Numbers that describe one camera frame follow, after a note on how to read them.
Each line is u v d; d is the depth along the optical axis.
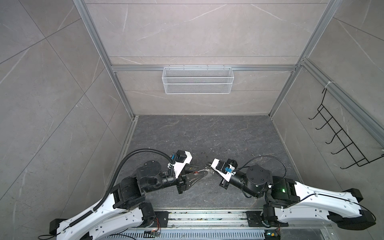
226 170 0.43
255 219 0.73
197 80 1.01
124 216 0.58
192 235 0.70
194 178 0.51
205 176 0.60
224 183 0.48
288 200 0.41
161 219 0.73
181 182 0.46
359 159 0.59
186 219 0.75
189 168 0.55
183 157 0.46
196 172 0.55
